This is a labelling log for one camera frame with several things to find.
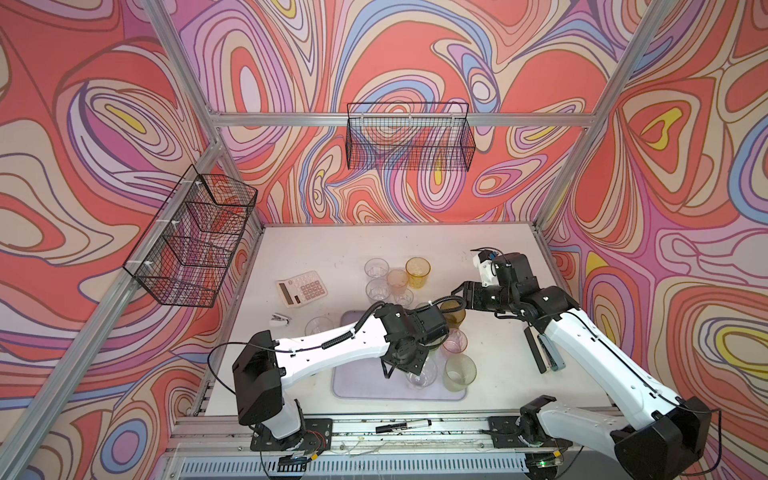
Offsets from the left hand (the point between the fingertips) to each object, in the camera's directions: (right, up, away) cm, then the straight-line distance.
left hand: (417, 365), depth 73 cm
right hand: (+13, +15, +4) cm, 20 cm away
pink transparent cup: (+13, +1, +13) cm, 19 cm away
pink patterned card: (-36, +16, +26) cm, 47 cm away
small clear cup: (-1, +13, +23) cm, 26 cm away
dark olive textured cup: (+13, +8, +18) cm, 24 cm away
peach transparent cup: (-4, +19, +23) cm, 30 cm away
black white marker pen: (-3, -15, +1) cm, 16 cm away
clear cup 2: (-11, +23, +29) cm, 39 cm away
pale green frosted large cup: (+13, -5, +8) cm, 16 cm away
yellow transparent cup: (+3, +23, +28) cm, 36 cm away
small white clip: (-41, +7, +19) cm, 46 cm away
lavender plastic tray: (-13, -6, +7) cm, 16 cm away
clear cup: (+3, -5, +5) cm, 8 cm away
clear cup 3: (-10, +16, +24) cm, 30 cm away
